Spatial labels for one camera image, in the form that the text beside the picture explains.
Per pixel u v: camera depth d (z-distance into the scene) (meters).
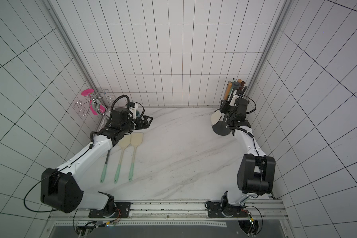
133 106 0.72
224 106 0.76
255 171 0.44
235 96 0.75
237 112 0.65
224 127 1.05
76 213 0.70
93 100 0.83
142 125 0.72
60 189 0.41
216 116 1.00
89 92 0.90
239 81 0.78
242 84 0.77
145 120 0.73
